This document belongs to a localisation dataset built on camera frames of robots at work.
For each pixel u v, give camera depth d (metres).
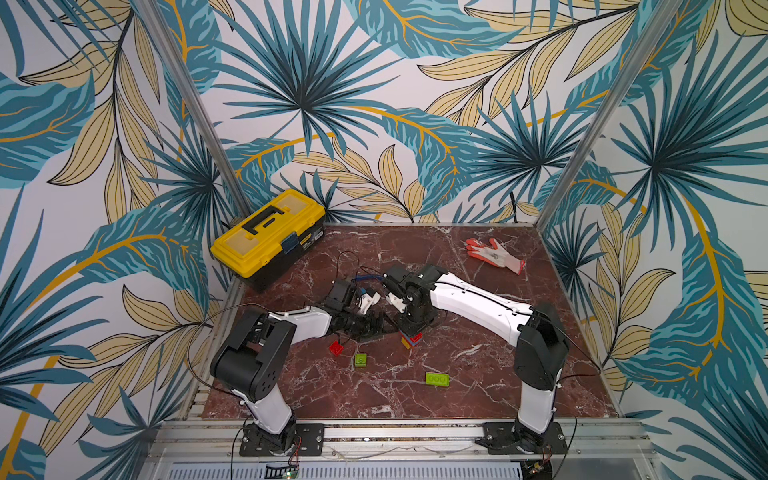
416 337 0.81
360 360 0.86
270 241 0.91
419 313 0.69
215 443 0.74
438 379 0.84
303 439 0.73
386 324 0.82
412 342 0.84
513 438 0.73
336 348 0.87
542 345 0.47
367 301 0.86
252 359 0.46
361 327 0.80
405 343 0.86
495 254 1.10
